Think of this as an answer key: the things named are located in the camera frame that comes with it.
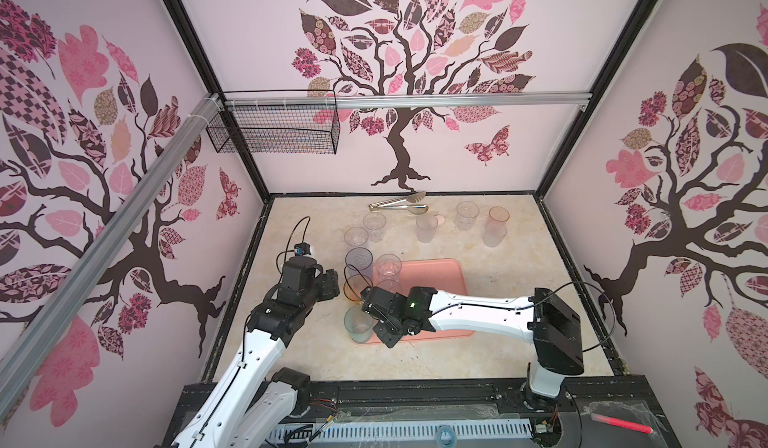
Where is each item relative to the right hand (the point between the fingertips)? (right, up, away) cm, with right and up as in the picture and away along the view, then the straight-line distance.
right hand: (382, 327), depth 78 cm
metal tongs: (+5, +35, +39) cm, 53 cm away
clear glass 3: (-3, +28, +29) cm, 40 cm away
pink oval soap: (+21, +29, +32) cm, 48 cm away
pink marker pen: (+58, -20, -8) cm, 62 cm away
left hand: (-15, +13, 0) cm, 19 cm away
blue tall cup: (-8, +16, +14) cm, 22 cm away
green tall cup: (-7, -2, +7) cm, 10 cm away
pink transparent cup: (+41, +31, +27) cm, 59 cm away
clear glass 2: (-10, +23, +26) cm, 36 cm away
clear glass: (+2, +13, +17) cm, 22 cm away
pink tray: (+21, +11, +20) cm, 31 cm away
